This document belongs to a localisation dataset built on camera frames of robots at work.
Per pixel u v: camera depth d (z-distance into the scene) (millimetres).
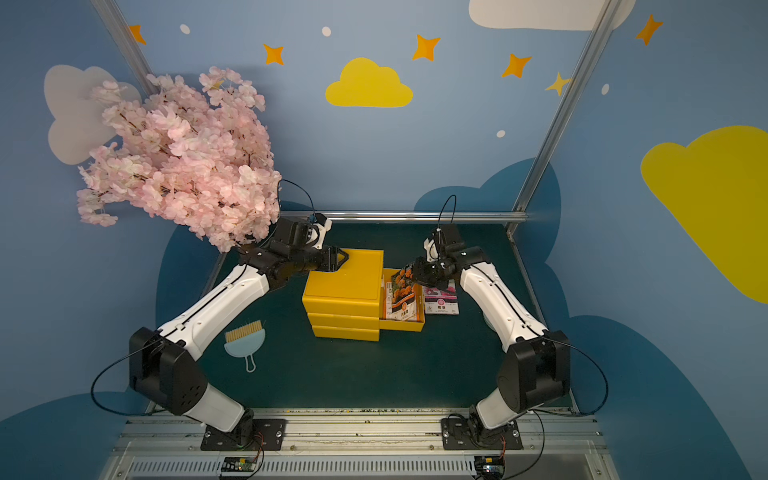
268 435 749
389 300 912
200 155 508
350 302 750
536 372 431
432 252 747
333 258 735
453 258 593
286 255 616
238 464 718
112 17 689
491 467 731
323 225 748
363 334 880
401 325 825
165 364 419
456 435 747
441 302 986
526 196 1111
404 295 858
